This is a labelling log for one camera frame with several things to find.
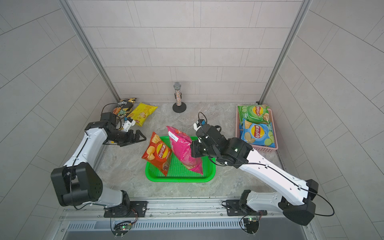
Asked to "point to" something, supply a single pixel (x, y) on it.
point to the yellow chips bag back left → (141, 112)
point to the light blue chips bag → (261, 134)
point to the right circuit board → (251, 224)
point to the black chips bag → (126, 104)
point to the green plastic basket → (178, 172)
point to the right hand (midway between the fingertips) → (189, 148)
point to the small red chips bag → (159, 153)
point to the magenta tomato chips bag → (181, 145)
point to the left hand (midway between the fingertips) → (141, 136)
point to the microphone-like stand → (179, 107)
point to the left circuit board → (121, 228)
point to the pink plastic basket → (238, 131)
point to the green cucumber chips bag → (257, 113)
